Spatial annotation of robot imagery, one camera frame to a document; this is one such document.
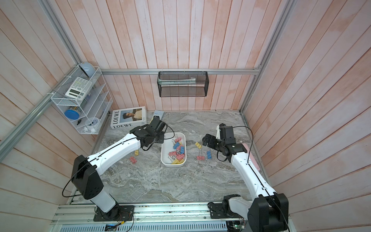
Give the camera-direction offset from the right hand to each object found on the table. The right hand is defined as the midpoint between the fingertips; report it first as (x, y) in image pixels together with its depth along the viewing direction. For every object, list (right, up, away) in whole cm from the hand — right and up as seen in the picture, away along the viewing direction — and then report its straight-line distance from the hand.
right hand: (208, 139), depth 84 cm
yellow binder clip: (-4, -6, +14) cm, 16 cm away
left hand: (-30, +1, +1) cm, 30 cm away
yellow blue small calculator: (-36, +19, +34) cm, 53 cm away
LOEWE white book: (-58, +15, +28) cm, 66 cm away
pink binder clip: (-4, -13, +9) cm, 16 cm away
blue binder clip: (+2, -11, +11) cm, 16 cm away
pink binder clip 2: (-47, -14, +7) cm, 50 cm away
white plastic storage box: (-21, -10, +11) cm, 26 cm away
